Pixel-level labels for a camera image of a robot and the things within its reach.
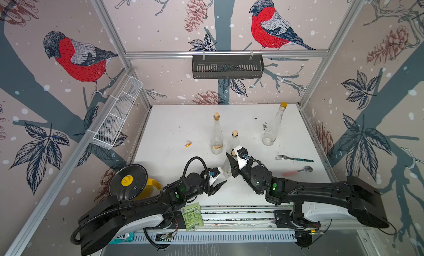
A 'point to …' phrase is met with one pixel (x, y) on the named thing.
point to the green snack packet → (192, 216)
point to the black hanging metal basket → (213, 67)
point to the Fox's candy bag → (126, 238)
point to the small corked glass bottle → (233, 142)
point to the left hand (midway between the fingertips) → (224, 173)
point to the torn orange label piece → (188, 144)
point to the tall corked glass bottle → (217, 141)
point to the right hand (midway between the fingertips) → (230, 150)
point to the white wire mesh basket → (105, 136)
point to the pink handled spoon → (307, 169)
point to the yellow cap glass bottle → (270, 134)
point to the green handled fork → (285, 157)
